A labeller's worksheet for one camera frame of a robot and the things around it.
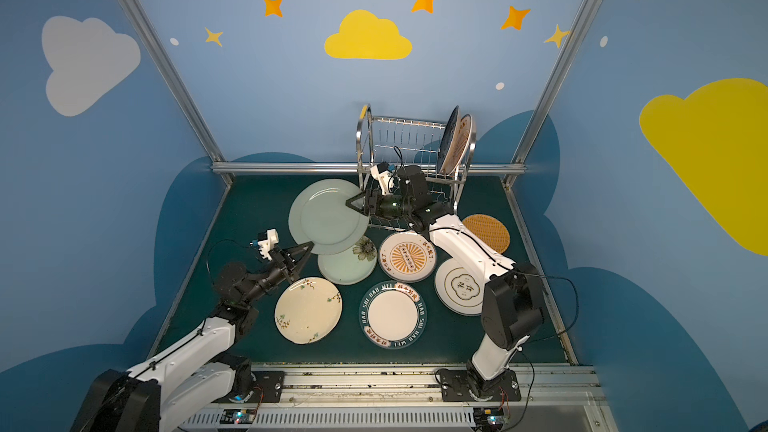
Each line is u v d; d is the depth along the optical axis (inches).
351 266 38.4
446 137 35.3
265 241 29.0
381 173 29.4
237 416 27.8
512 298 18.0
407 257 38.7
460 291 35.9
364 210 28.2
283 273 27.2
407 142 46.8
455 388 29.0
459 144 30.9
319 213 31.7
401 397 28.9
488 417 28.1
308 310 34.0
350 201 29.6
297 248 29.3
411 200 25.3
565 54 33.7
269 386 29.0
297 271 28.3
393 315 33.9
